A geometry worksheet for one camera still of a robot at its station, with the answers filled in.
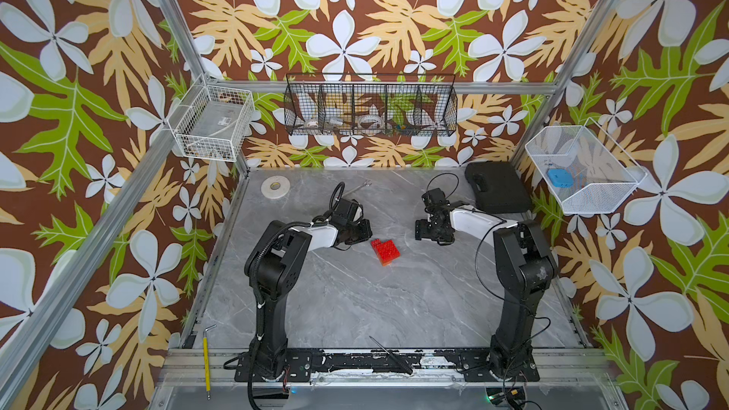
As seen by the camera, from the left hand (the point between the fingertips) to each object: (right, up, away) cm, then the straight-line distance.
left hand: (375, 228), depth 99 cm
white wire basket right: (+61, +19, -17) cm, 67 cm away
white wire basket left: (-51, +34, -14) cm, 63 cm away
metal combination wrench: (-4, +17, +16) cm, 24 cm away
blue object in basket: (+54, +17, -17) cm, 59 cm away
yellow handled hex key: (-47, -33, -24) cm, 62 cm away
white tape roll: (-40, +15, +15) cm, 46 cm away
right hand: (+18, -2, +1) cm, 18 cm away
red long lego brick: (+3, -7, -6) cm, 10 cm away
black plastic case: (+49, +15, +11) cm, 52 cm away
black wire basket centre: (-1, +44, -1) cm, 44 cm away
